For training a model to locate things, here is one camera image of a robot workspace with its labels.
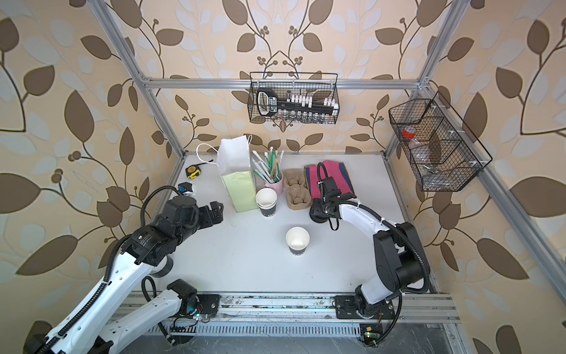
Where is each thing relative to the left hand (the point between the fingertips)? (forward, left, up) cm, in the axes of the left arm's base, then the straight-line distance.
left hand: (209, 207), depth 72 cm
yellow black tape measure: (+34, +23, -22) cm, 47 cm away
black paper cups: (+14, -17, -16) cm, 27 cm away
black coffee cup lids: (+3, -38, -9) cm, 40 cm away
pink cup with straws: (+25, -17, -9) cm, 31 cm away
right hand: (+10, -40, -17) cm, 45 cm away
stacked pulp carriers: (+19, -31, -19) cm, 41 cm away
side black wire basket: (+23, -81, +9) cm, 84 cm away
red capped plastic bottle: (+31, -74, +7) cm, 80 cm away
